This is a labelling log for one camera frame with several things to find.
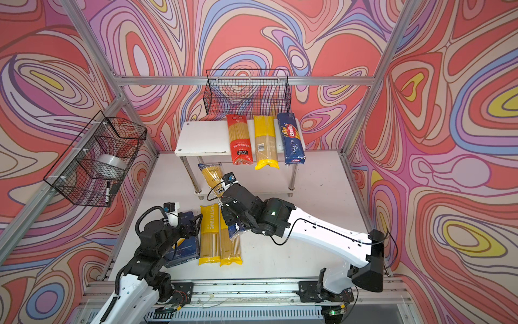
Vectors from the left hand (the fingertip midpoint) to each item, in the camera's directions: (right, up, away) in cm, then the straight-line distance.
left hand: (194, 213), depth 80 cm
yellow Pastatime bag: (+5, -10, +6) cm, 13 cm away
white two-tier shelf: (+6, +30, -1) cm, 31 cm away
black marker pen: (-29, +10, -8) cm, 31 cm away
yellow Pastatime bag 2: (+14, -14, +2) cm, 20 cm away
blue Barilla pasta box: (-2, -13, -2) cm, 14 cm away
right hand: (+16, +5, -13) cm, 21 cm away
